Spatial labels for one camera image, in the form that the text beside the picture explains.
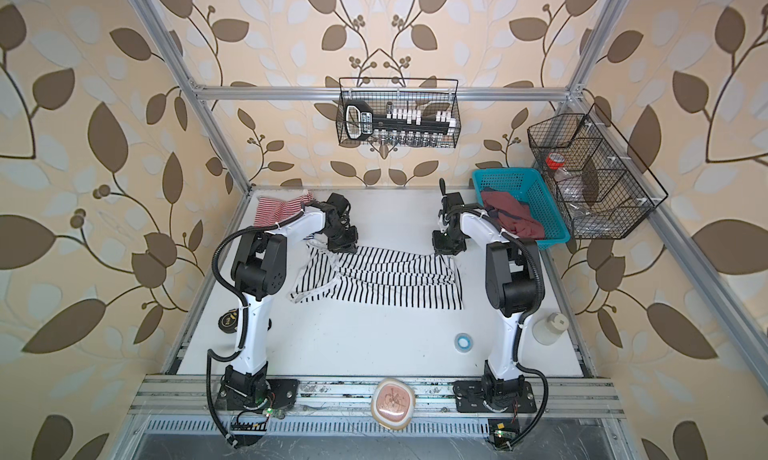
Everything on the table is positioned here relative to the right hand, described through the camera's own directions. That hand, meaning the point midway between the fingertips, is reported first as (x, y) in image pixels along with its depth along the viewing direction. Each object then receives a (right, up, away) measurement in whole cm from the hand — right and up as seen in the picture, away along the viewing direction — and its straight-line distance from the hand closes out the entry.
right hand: (441, 253), depth 97 cm
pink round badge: (-16, -33, -26) cm, 45 cm away
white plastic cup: (+25, -18, -20) cm, 37 cm away
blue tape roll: (+4, -24, -14) cm, 28 cm away
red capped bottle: (+33, +29, -9) cm, 44 cm away
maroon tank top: (+30, +11, +10) cm, 33 cm away
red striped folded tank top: (-61, +14, +11) cm, 64 cm away
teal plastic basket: (+37, +23, +17) cm, 46 cm away
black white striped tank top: (-21, -8, -1) cm, 22 cm away
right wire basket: (+42, +20, -14) cm, 49 cm away
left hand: (-27, +2, +4) cm, 27 cm away
